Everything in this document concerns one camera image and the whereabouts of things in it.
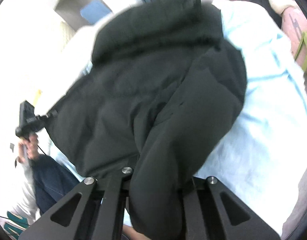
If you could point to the light blue bed sheet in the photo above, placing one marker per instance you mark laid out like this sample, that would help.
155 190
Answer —
264 155

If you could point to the person's blue jeans leg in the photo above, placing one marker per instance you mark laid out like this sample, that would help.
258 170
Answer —
51 181

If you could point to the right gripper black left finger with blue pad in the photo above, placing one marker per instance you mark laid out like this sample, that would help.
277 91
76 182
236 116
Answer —
94 209

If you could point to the pink storage bag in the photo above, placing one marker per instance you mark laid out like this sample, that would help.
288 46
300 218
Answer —
294 23

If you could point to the green plastic stool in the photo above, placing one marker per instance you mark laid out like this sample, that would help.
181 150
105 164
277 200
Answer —
301 53

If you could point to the person's left hand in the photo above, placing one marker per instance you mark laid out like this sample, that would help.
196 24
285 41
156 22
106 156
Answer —
28 148

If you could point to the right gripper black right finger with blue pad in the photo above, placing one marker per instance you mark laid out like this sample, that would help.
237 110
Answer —
212 211

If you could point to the blue chair back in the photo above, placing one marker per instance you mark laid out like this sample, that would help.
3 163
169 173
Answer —
94 11

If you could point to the grey white wardrobe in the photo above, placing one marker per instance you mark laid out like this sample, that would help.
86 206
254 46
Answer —
69 11

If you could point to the black padded jacket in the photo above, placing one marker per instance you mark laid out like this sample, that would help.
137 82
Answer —
165 86

